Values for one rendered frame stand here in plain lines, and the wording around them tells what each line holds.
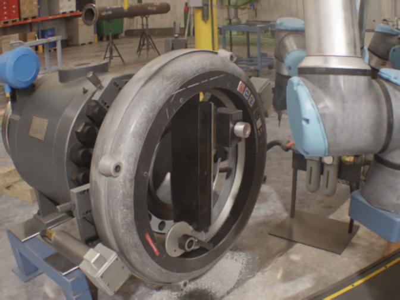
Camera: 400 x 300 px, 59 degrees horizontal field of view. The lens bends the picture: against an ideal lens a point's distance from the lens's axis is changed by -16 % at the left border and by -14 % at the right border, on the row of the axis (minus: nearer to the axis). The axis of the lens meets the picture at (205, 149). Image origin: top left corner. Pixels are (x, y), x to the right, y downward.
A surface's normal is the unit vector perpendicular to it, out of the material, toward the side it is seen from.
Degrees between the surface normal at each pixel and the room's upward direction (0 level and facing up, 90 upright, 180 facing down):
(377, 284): 0
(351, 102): 80
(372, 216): 90
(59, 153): 74
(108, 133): 55
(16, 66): 90
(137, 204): 90
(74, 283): 90
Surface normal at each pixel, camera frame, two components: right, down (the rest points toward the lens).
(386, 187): -0.76, -0.10
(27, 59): 0.79, 0.18
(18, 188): -0.40, 0.32
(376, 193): -0.87, -0.15
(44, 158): -0.62, 0.15
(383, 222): -0.91, 0.18
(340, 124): 0.01, 0.26
